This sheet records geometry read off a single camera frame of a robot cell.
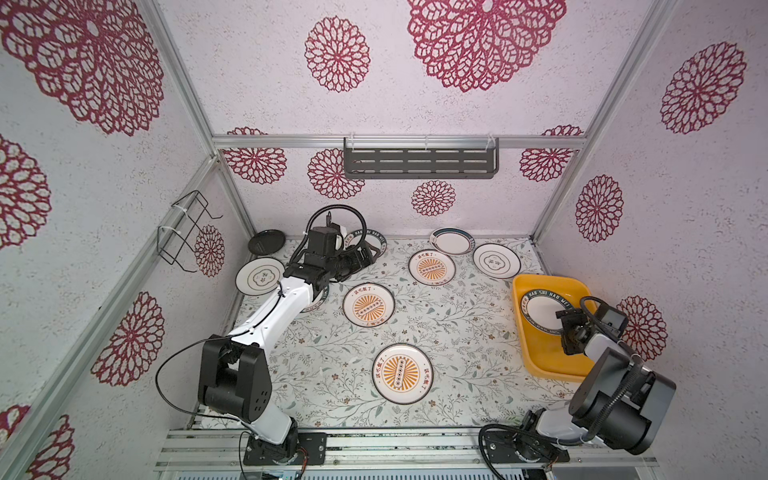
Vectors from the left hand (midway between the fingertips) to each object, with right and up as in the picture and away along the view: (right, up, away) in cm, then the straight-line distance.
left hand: (369, 261), depth 84 cm
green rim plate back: (0, +10, +37) cm, 38 cm away
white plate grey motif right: (+48, +1, +29) cm, 56 cm away
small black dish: (-44, +8, +39) cm, 60 cm away
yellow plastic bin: (+53, -28, +5) cm, 60 cm away
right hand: (+59, -17, +5) cm, 61 cm away
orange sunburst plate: (-1, -15, +16) cm, 22 cm away
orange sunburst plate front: (+10, -32, +1) cm, 34 cm away
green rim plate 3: (+33, +9, +37) cm, 50 cm away
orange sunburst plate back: (+22, -2, +27) cm, 34 cm away
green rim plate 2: (+56, -16, +14) cm, 59 cm away
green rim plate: (-18, -12, +18) cm, 28 cm away
